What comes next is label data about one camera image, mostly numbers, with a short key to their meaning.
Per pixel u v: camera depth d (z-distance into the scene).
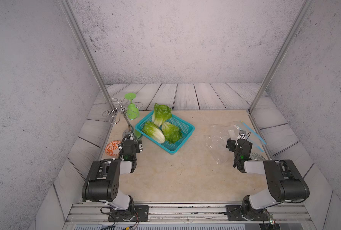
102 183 0.45
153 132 0.96
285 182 0.45
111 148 0.96
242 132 0.80
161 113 0.99
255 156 0.90
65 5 0.70
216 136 1.02
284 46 0.85
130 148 0.71
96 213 0.74
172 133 0.95
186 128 1.02
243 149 0.71
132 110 0.97
